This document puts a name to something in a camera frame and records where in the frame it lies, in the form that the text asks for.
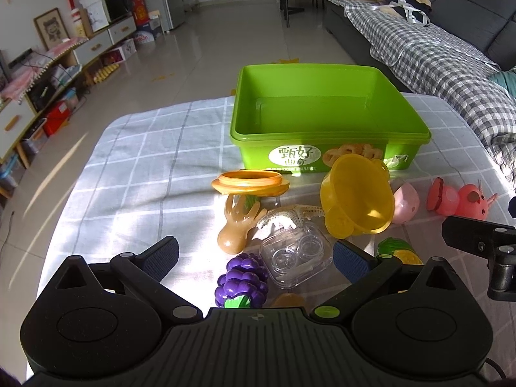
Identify orange ring lid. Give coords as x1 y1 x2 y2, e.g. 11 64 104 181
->
211 170 291 197

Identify red pink toy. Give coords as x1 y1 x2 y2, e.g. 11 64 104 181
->
426 178 461 215

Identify pink bunny toy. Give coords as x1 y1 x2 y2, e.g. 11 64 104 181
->
459 184 500 222

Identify teal pillow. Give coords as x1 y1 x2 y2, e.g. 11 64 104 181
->
488 70 516 98

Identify beige octopus toy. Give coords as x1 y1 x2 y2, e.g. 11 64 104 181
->
218 194 267 254

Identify wooden tv cabinet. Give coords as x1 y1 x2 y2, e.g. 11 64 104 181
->
0 14 138 199

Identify tall red box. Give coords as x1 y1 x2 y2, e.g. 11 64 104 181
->
132 0 150 27

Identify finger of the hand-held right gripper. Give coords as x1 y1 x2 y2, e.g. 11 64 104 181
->
441 215 516 301

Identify blue white box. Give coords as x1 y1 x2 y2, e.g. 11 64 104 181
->
134 28 157 46

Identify dark grey sofa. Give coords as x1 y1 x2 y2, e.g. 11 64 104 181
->
324 0 516 74

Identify white red box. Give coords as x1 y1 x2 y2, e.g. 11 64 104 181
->
101 39 138 65

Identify grey checked tablecloth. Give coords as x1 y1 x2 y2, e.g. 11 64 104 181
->
24 93 516 373

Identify pink cloth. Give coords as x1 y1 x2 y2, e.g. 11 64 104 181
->
0 36 89 102

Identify small red box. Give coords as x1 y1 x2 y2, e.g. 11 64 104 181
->
42 101 72 136

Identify framed picture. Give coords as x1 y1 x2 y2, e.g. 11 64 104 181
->
33 7 65 51

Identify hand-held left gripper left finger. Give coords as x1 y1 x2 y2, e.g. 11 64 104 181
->
52 237 203 325

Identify clear contact lens case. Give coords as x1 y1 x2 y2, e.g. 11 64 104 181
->
259 228 337 290

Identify row of yellow bottles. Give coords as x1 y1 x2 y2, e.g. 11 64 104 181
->
86 63 120 86

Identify purple grape toy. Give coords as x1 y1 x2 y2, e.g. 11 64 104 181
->
214 253 270 308

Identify black garment with white ribbon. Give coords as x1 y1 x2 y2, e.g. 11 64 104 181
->
383 0 433 27

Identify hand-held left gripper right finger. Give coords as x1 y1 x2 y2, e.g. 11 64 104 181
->
310 239 458 326

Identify green plastic box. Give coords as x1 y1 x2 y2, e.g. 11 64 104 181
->
230 64 432 173

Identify microwave oven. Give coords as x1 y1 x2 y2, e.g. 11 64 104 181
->
81 0 134 34

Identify green yellow corn toy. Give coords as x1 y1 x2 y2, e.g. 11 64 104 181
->
377 238 424 266

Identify yellow plastic funnel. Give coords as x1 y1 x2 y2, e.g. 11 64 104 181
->
320 154 396 238

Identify grey checked sofa blanket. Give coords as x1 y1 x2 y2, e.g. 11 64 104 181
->
326 0 516 188

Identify pink round toy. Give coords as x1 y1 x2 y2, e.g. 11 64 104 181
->
391 182 420 224

